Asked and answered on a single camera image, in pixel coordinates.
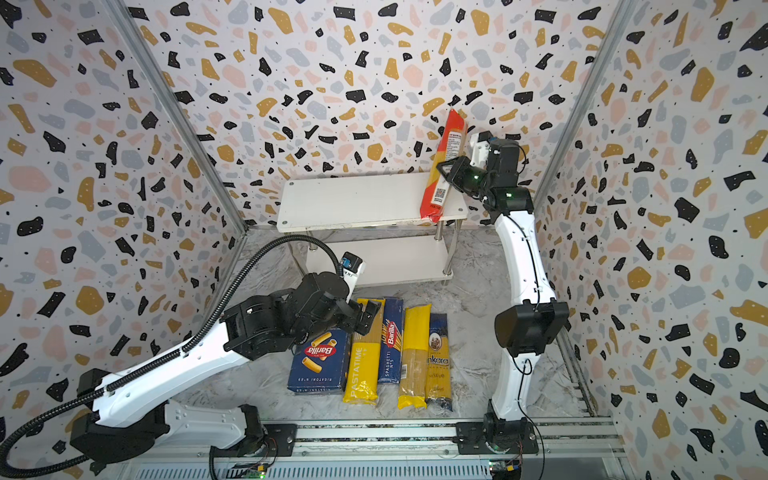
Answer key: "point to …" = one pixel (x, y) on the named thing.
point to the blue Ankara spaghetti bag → (438, 386)
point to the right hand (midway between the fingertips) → (440, 165)
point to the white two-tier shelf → (375, 216)
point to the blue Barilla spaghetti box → (392, 341)
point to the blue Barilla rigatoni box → (320, 364)
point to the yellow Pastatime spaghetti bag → (362, 384)
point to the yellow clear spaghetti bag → (415, 357)
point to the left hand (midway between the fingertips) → (367, 297)
